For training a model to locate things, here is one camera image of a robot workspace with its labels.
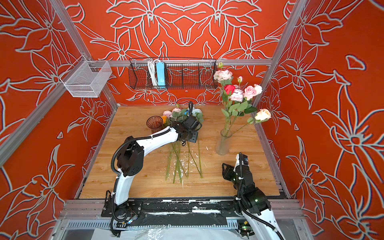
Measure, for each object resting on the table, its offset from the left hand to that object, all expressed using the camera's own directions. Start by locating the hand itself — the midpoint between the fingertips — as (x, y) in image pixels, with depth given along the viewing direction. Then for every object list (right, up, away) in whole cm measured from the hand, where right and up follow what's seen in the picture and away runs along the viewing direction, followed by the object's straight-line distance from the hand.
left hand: (193, 134), depth 92 cm
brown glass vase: (-23, +7, -5) cm, 24 cm away
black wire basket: (-9, +40, +6) cm, 42 cm away
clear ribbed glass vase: (+18, -8, -2) cm, 20 cm away
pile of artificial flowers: (-8, -13, 0) cm, 16 cm away
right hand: (+16, -15, -13) cm, 26 cm away
